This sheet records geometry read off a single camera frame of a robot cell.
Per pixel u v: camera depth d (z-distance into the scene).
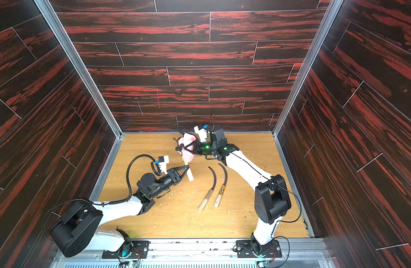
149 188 0.64
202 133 0.75
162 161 0.74
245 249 0.73
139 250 0.73
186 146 0.78
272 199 0.46
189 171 0.75
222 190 0.91
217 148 0.66
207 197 0.88
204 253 0.74
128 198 0.59
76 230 0.43
